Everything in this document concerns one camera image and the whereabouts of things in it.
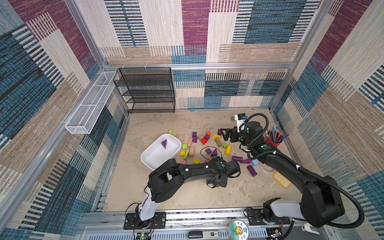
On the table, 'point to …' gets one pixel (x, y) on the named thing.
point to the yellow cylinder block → (228, 149)
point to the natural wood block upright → (192, 151)
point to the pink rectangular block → (184, 162)
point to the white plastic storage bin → (165, 148)
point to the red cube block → (203, 141)
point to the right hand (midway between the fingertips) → (229, 130)
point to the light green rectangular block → (171, 131)
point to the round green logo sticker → (238, 230)
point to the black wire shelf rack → (146, 89)
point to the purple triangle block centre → (214, 153)
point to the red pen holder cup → (274, 138)
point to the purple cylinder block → (252, 170)
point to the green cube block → (184, 147)
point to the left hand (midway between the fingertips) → (220, 183)
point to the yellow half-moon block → (216, 136)
